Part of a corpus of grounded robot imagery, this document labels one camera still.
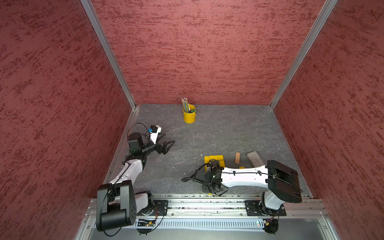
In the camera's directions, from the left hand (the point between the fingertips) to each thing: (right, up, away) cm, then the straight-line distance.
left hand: (169, 140), depth 83 cm
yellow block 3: (+29, -12, +9) cm, 33 cm away
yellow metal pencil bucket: (+11, +13, +22) cm, 28 cm away
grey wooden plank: (+52, -13, +6) cm, 54 cm away
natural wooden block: (+42, -12, +9) cm, 44 cm away
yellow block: (+22, -14, +9) cm, 28 cm away
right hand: (+23, -28, -3) cm, 36 cm away
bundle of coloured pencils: (+8, +22, +19) cm, 30 cm away
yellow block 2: (+32, -16, +7) cm, 36 cm away
